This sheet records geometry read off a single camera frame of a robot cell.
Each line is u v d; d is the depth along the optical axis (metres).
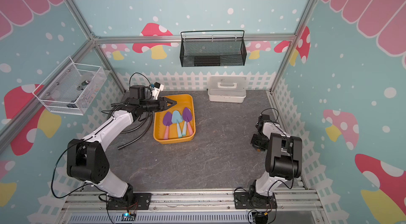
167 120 1.03
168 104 0.79
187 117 1.03
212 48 0.94
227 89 1.07
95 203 0.74
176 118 1.03
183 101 1.10
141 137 0.96
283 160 0.47
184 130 0.97
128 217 0.73
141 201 0.75
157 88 0.78
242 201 0.74
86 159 0.45
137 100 0.67
